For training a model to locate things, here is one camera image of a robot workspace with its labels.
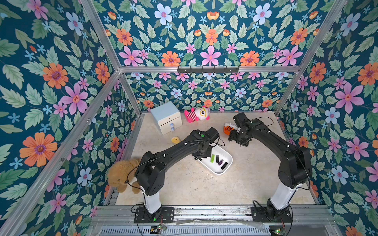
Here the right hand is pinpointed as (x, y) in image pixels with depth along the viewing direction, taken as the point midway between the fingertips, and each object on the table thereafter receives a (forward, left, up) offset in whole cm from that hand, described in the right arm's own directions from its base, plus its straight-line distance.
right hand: (233, 139), depth 90 cm
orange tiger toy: (+13, +2, -6) cm, 15 cm away
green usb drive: (-8, +12, -11) cm, 18 cm away
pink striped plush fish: (+26, +22, -4) cm, 35 cm away
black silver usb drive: (-8, +9, -11) cm, 16 cm away
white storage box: (-7, +5, -8) cm, 11 cm away
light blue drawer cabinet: (+14, +43, +4) cm, 45 cm away
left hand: (-11, +16, 0) cm, 20 cm away
